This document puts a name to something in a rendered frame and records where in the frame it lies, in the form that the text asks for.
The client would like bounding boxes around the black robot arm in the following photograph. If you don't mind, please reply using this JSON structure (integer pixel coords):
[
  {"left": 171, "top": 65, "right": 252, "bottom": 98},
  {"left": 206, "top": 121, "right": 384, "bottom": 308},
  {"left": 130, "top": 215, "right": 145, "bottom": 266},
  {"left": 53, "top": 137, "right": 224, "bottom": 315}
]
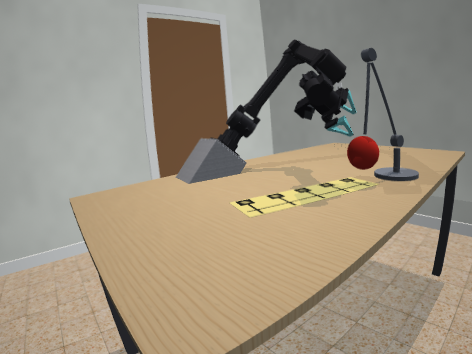
[{"left": 218, "top": 40, "right": 346, "bottom": 156}]

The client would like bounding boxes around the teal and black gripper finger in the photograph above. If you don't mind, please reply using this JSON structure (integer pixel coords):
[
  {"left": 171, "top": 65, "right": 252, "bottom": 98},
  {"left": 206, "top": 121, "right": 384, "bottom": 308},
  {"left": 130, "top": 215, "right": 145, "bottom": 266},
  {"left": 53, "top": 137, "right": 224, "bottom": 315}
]
[
  {"left": 341, "top": 90, "right": 357, "bottom": 114},
  {"left": 327, "top": 116, "right": 353, "bottom": 137}
]

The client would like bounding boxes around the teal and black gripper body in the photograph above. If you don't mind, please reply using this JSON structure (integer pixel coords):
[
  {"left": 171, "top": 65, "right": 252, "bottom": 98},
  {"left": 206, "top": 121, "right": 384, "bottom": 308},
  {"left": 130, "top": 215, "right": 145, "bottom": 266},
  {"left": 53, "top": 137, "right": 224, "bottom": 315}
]
[{"left": 321, "top": 87, "right": 349, "bottom": 129}]

